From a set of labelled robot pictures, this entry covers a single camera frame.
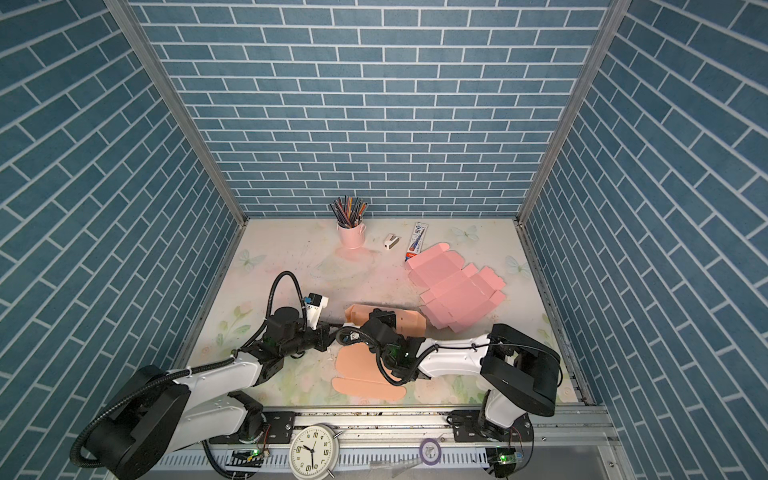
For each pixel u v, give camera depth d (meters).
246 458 0.72
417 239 1.12
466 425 0.75
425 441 0.73
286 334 0.68
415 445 0.72
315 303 0.77
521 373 0.44
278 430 0.74
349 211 1.08
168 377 0.46
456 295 0.99
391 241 1.11
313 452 0.67
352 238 1.08
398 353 0.63
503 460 0.70
